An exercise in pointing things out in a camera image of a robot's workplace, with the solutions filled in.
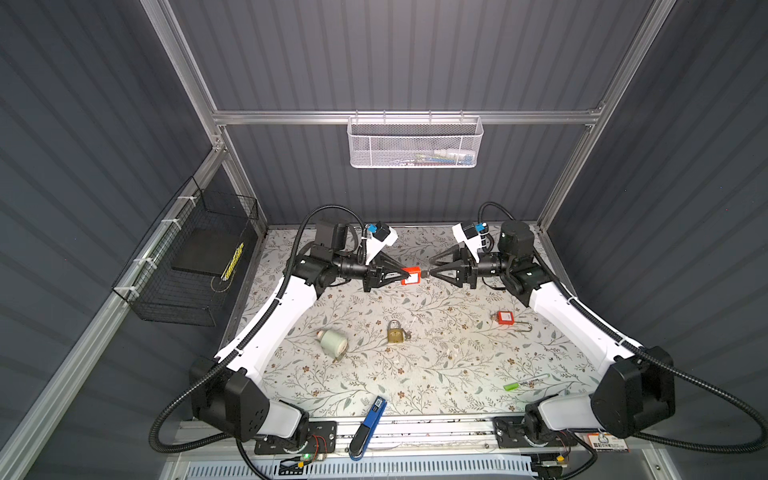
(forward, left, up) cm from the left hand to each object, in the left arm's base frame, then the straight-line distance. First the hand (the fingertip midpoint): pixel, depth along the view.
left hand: (405, 272), depth 69 cm
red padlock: (-2, -2, +1) cm, 2 cm away
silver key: (-1, -2, -30) cm, 30 cm away
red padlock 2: (+1, -34, -28) cm, 44 cm away
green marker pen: (-18, -30, -29) cm, 46 cm away
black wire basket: (-3, +56, +2) cm, 56 cm away
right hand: (0, -7, 0) cm, 7 cm away
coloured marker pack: (-33, -47, -28) cm, 64 cm away
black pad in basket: (+11, +49, -2) cm, 51 cm away
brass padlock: (-2, +2, -30) cm, 30 cm away
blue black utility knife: (-29, +12, -26) cm, 41 cm away
